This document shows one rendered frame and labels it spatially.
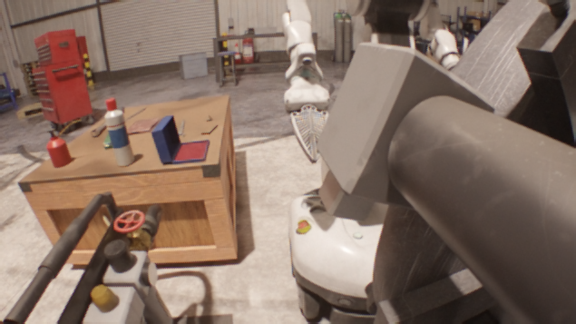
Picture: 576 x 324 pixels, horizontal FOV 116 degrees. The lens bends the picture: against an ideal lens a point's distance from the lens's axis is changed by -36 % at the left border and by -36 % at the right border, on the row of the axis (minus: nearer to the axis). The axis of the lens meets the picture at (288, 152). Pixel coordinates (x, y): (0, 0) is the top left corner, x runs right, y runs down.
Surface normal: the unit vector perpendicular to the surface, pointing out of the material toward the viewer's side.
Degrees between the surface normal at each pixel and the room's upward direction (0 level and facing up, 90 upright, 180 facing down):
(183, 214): 90
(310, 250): 47
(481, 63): 55
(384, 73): 68
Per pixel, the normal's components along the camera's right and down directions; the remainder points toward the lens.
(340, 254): -0.34, -0.44
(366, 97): -0.92, -0.25
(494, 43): -0.78, -0.51
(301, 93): 0.02, -0.35
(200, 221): 0.17, 0.41
